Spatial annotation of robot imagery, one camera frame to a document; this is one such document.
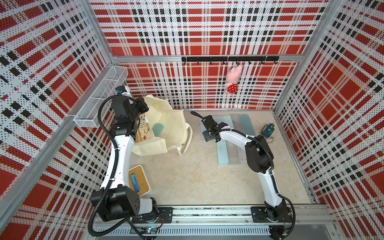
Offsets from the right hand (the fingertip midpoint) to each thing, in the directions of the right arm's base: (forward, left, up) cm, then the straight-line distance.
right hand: (213, 132), depth 100 cm
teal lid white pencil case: (-8, +4, +6) cm, 11 cm away
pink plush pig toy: (+25, -13, +25) cm, 37 cm away
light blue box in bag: (+3, +38, +1) cm, 38 cm away
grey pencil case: (+16, -19, -7) cm, 26 cm away
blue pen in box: (-34, +45, -3) cm, 56 cm away
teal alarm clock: (+1, -37, 0) cm, 37 cm away
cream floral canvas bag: (-5, +26, +4) cm, 26 cm away
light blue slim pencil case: (+15, -12, -5) cm, 20 cm away
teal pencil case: (+10, -26, -7) cm, 29 cm away
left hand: (-2, +35, +33) cm, 48 cm away
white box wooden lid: (-32, +43, -1) cm, 54 cm away
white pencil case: (-31, -9, +27) cm, 42 cm away
